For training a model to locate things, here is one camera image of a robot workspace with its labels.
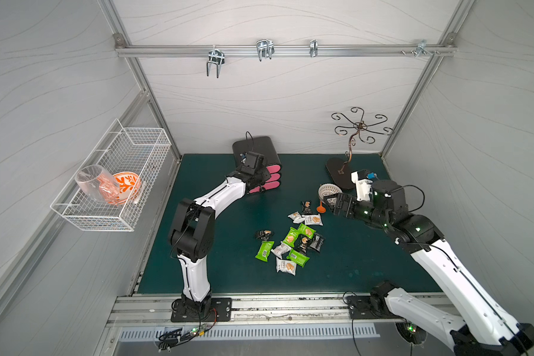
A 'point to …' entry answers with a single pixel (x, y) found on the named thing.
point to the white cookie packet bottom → (285, 265)
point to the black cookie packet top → (306, 207)
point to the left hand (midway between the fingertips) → (267, 172)
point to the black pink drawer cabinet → (264, 145)
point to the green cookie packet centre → (291, 236)
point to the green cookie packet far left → (264, 250)
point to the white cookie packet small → (297, 217)
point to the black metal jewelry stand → (340, 170)
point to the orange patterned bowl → (129, 187)
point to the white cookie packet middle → (280, 249)
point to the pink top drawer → (274, 169)
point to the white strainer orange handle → (326, 190)
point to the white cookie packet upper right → (313, 219)
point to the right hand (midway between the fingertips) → (334, 199)
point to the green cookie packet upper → (305, 231)
